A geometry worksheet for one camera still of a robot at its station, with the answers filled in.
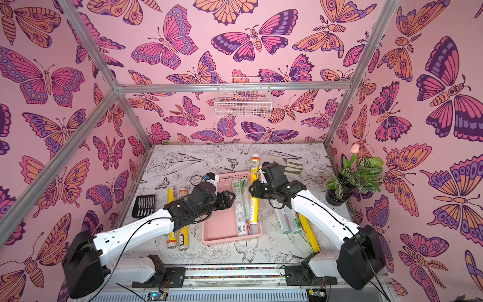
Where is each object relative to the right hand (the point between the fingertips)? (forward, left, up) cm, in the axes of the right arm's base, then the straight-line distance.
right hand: (247, 191), depth 80 cm
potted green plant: (+3, -44, +8) cm, 45 cm away
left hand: (-3, +6, +1) cm, 7 cm away
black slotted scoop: (0, +52, -16) cm, 54 cm away
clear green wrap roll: (-7, -19, -14) cm, 24 cm away
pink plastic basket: (-10, +13, -15) cm, 22 cm away
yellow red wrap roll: (-17, +32, -12) cm, 38 cm away
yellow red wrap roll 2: (-5, -3, 0) cm, 6 cm away
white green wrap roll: (-2, +4, -11) cm, 12 cm away
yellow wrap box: (-13, -27, -13) cm, 33 cm away
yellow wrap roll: (-15, +28, -13) cm, 34 cm away
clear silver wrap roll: (+6, +1, -12) cm, 14 cm away
